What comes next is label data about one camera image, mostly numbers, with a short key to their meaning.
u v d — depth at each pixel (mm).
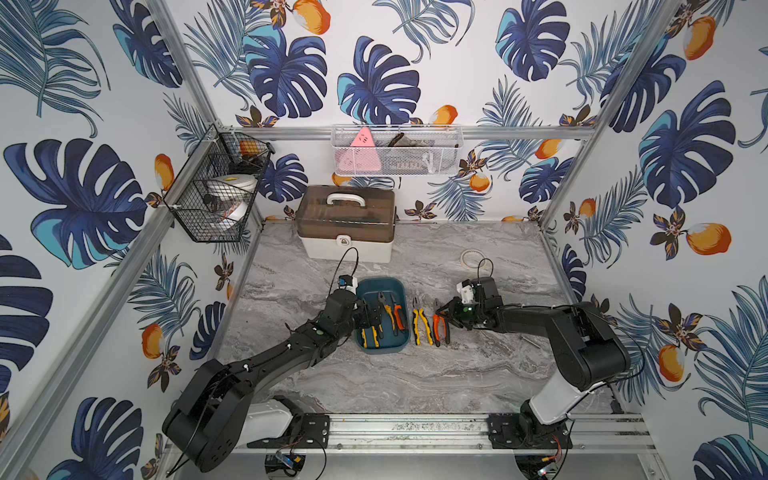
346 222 923
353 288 793
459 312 843
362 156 895
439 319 926
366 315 763
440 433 759
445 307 916
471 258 1096
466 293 900
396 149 925
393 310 929
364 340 890
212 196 934
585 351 476
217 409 413
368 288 979
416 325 923
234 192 801
